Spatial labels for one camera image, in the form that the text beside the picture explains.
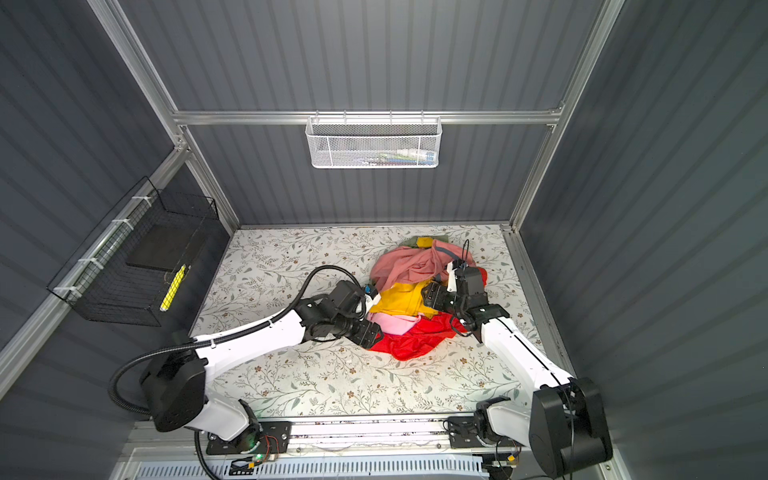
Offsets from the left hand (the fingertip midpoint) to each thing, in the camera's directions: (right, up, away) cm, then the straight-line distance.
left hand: (374, 329), depth 82 cm
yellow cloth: (+8, +8, +4) cm, 12 cm away
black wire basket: (-59, +16, -11) cm, 63 cm away
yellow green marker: (-47, +13, -12) cm, 50 cm away
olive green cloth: (+12, +25, +27) cm, 39 cm away
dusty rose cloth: (+9, +17, +5) cm, 20 cm away
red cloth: (+17, -2, +4) cm, 17 cm away
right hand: (+18, +9, +4) cm, 20 cm away
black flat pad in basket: (-56, +23, -4) cm, 60 cm away
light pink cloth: (+5, +1, +4) cm, 7 cm away
